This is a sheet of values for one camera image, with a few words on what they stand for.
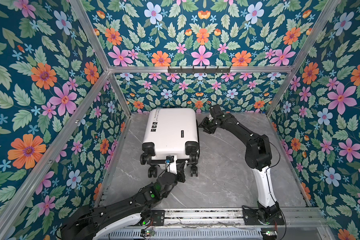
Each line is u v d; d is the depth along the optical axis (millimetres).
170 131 821
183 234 703
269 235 703
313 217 750
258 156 591
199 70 929
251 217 734
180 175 687
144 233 715
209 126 859
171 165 668
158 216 739
